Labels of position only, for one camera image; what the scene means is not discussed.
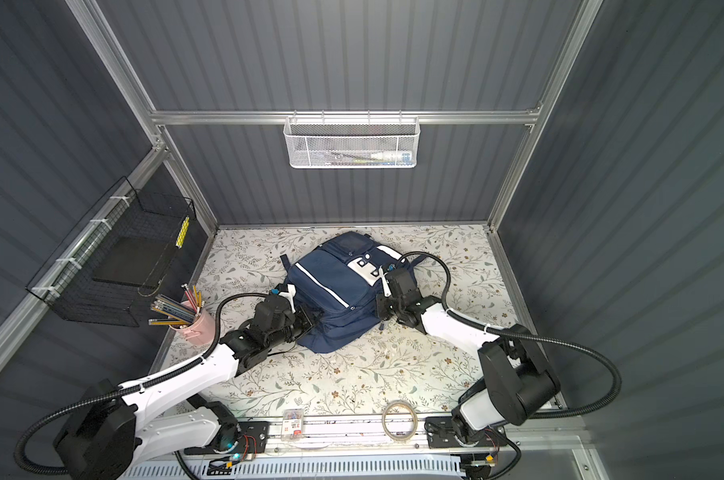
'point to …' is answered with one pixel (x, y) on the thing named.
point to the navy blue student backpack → (343, 280)
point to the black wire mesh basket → (119, 253)
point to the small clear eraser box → (292, 424)
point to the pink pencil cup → (201, 331)
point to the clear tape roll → (390, 405)
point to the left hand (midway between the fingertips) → (326, 310)
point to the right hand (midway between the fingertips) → (383, 299)
